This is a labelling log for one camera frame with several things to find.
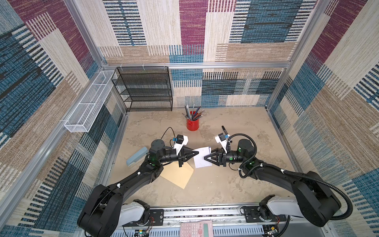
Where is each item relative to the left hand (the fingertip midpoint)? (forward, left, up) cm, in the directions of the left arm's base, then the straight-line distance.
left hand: (198, 153), depth 72 cm
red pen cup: (+30, +2, -15) cm, 34 cm away
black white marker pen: (+30, -21, -21) cm, 43 cm away
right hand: (-1, -5, -4) cm, 6 cm away
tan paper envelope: (-2, +11, -22) cm, 25 cm away
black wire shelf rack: (+54, +36, -2) cm, 66 cm away
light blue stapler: (+6, +38, -18) cm, 43 cm away
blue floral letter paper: (-2, -1, -3) cm, 3 cm away
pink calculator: (-28, +1, -20) cm, 35 cm away
